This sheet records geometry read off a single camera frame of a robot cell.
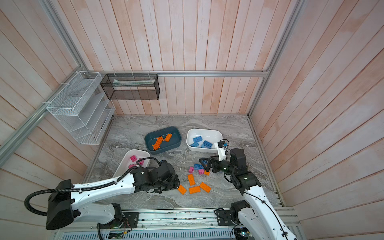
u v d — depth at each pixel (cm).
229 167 63
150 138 102
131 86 105
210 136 108
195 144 101
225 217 74
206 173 88
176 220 75
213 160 67
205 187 84
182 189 83
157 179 57
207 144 100
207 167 66
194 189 84
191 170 88
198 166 91
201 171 88
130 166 90
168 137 105
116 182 48
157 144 101
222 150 68
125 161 91
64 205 41
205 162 68
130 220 73
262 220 46
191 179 87
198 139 104
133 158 93
